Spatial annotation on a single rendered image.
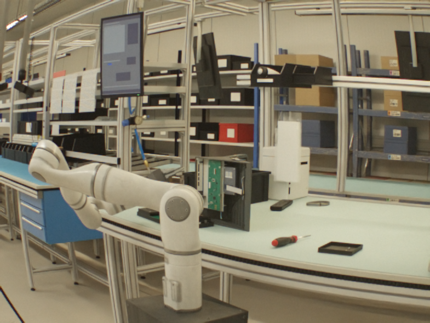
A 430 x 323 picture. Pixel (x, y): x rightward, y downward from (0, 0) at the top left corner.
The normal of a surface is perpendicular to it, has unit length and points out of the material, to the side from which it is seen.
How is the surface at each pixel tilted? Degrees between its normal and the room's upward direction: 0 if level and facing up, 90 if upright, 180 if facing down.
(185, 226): 93
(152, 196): 96
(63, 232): 90
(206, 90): 101
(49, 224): 90
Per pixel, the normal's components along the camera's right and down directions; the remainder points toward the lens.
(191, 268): 0.54, 0.07
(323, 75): 0.74, 0.07
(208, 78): -0.84, 0.21
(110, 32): -0.29, 0.25
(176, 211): -0.13, 0.10
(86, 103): -0.64, 0.06
